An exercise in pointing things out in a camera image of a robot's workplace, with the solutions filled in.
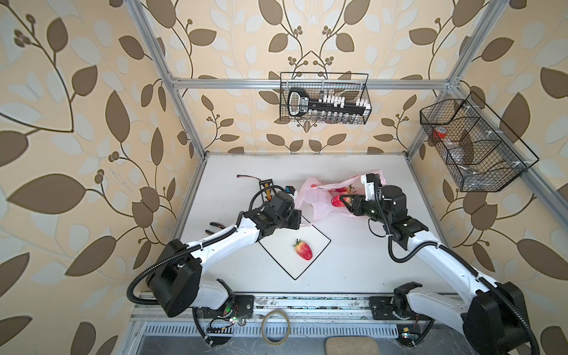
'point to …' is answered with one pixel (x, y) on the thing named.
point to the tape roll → (265, 336)
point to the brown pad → (351, 345)
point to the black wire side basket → (481, 152)
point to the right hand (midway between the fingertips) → (345, 199)
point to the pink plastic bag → (317, 200)
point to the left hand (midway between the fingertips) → (302, 214)
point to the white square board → (280, 244)
